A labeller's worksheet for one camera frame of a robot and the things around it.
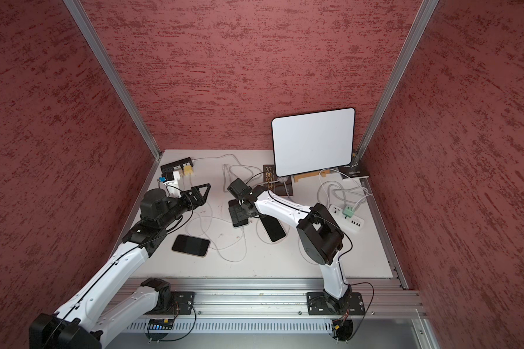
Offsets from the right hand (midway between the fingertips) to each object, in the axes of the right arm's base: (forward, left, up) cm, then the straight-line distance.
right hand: (245, 216), depth 90 cm
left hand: (+1, +14, +17) cm, 22 cm away
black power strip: (+31, +38, -1) cm, 49 cm away
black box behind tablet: (+30, -57, -8) cm, 65 cm away
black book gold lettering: (+20, -16, -6) cm, 26 cm away
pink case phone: (-5, +2, +9) cm, 11 cm away
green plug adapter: (0, -44, 0) cm, 44 cm away
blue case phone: (-4, -12, -5) cm, 13 cm away
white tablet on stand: (+31, -32, +13) cm, 46 cm away
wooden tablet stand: (+24, -38, -2) cm, 45 cm away
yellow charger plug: (+29, +32, -3) cm, 43 cm away
